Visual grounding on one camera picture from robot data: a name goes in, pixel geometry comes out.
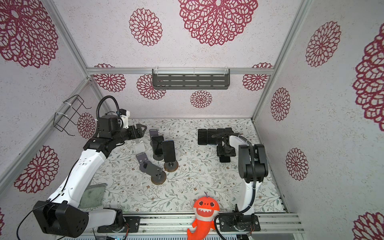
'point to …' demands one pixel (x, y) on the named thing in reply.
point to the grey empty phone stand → (145, 164)
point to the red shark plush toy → (206, 210)
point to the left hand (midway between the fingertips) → (140, 129)
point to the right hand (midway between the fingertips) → (224, 152)
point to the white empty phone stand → (139, 147)
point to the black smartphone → (202, 136)
